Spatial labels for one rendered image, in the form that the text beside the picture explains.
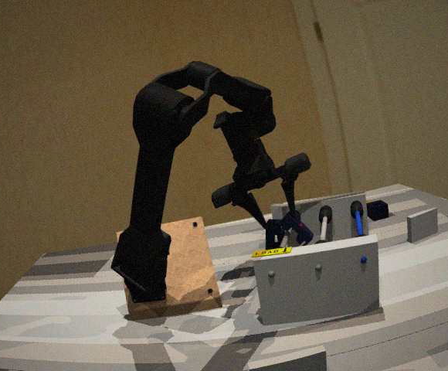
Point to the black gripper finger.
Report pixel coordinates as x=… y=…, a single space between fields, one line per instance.
x=288 y=187
x=251 y=206

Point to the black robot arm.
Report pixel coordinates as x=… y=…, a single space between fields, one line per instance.
x=162 y=119

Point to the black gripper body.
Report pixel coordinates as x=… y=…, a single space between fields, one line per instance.
x=292 y=166

